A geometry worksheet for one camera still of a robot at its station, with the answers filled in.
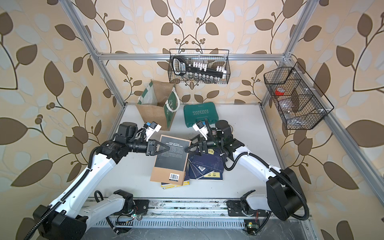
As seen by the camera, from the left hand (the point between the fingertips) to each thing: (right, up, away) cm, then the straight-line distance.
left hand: (165, 147), depth 67 cm
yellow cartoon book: (-1, -22, +10) cm, 24 cm away
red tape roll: (+59, +28, +14) cm, 67 cm away
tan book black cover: (+3, -8, -2) cm, 9 cm away
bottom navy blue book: (+25, -19, +16) cm, 35 cm away
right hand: (+9, -1, +4) cm, 10 cm away
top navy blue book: (+19, -13, +14) cm, 27 cm away
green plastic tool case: (+13, +18, +42) cm, 47 cm away
